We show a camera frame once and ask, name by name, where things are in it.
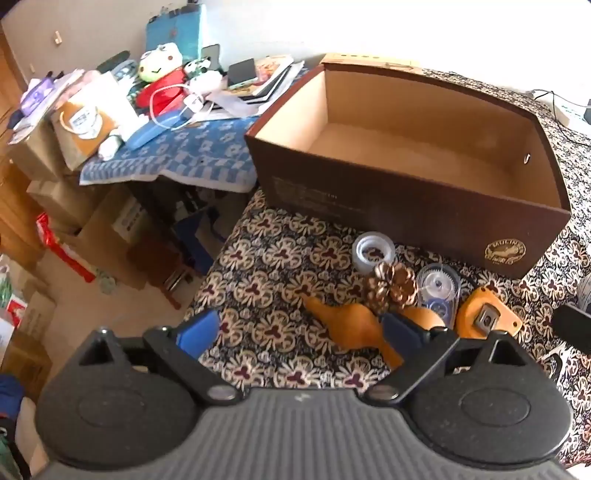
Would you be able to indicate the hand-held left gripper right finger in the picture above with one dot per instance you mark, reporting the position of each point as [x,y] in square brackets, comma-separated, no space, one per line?
[406,334]

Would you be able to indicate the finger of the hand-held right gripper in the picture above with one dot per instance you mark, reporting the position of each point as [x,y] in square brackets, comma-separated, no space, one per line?
[575,323]

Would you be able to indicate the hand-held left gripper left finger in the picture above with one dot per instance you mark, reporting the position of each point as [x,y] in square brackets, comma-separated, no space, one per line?
[198,330]

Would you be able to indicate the brown pine cone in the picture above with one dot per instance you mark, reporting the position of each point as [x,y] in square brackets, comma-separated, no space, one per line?
[392,286]

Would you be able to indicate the wooden gourd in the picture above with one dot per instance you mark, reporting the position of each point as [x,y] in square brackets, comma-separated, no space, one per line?
[351,327]

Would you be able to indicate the clear correction tape dispenser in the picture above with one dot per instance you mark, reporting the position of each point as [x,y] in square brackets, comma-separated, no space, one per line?
[438,286]

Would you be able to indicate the clear tape roll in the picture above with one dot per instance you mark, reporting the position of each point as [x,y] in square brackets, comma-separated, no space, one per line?
[360,256]

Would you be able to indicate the brown cardboard box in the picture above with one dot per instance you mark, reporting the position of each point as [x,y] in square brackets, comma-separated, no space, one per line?
[392,217]

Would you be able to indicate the floral patterned table cloth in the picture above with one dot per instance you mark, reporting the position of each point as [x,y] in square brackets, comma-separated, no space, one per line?
[258,300]

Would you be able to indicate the red bag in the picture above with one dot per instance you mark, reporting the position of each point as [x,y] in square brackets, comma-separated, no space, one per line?
[64,249]

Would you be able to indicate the blue checkered cloth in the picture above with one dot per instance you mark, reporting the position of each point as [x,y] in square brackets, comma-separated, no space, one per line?
[194,152]

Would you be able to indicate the blue glasses case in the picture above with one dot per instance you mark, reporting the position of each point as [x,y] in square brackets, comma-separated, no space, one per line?
[147,134]

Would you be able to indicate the white power strip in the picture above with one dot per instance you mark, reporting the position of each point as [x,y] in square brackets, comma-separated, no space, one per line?
[570,113]

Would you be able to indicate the wooden door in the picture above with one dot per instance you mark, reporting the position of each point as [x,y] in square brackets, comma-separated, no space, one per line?
[14,207]

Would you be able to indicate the white and orange paper bag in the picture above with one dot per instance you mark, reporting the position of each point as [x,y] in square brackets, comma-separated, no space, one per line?
[83,124]

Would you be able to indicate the stack of dark books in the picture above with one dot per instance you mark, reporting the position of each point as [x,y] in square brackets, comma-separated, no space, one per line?
[272,90]

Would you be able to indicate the small black and white plush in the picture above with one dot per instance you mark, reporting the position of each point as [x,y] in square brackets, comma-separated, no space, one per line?
[198,68]

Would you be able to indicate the green frog plush toy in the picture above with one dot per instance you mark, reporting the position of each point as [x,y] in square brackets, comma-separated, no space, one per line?
[157,64]

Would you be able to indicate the purple and white packet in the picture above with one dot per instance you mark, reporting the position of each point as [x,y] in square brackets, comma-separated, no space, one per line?
[39,94]

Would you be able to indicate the white wall switch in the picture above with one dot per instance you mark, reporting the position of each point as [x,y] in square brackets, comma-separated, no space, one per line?
[56,38]

